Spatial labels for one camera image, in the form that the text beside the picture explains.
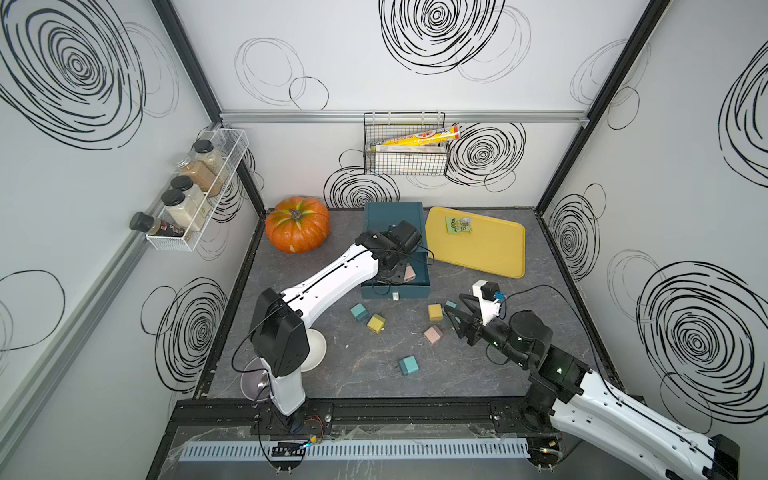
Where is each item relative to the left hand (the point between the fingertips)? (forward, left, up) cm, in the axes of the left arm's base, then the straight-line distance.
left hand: (389, 272), depth 83 cm
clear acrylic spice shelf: (+44, +56, +11) cm, 72 cm away
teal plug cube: (-3, -20, -12) cm, 23 cm away
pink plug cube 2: (-12, -13, -14) cm, 23 cm away
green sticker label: (+31, -26, -14) cm, 43 cm away
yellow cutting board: (+23, -39, -15) cm, 48 cm away
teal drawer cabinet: (+14, +3, +8) cm, 17 cm away
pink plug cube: (-2, -6, +2) cm, 6 cm away
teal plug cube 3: (-6, +9, -14) cm, 17 cm away
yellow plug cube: (-9, +3, -14) cm, 17 cm away
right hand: (-13, -16, +6) cm, 21 cm away
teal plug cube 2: (-21, -6, -14) cm, 26 cm away
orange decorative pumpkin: (+20, +31, -3) cm, 37 cm away
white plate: (-18, +19, -14) cm, 30 cm away
